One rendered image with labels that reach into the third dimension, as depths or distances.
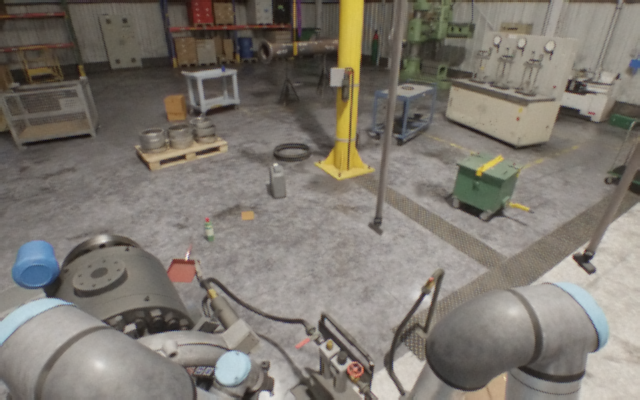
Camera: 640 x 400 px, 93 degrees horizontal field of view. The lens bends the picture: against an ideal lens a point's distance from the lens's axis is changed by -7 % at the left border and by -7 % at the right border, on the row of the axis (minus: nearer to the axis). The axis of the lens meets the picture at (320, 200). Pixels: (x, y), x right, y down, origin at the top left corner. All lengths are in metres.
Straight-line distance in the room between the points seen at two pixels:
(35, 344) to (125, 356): 0.11
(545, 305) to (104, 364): 0.59
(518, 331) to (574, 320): 0.10
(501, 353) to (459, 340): 0.06
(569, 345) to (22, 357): 0.72
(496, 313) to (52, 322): 0.60
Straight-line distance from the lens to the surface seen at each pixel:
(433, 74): 11.60
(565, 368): 0.64
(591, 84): 9.68
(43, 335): 0.52
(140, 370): 0.47
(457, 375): 0.59
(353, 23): 4.15
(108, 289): 1.64
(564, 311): 0.61
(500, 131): 6.48
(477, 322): 0.56
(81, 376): 0.47
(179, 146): 5.30
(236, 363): 1.00
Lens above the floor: 1.89
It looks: 30 degrees down
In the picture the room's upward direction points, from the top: 1 degrees clockwise
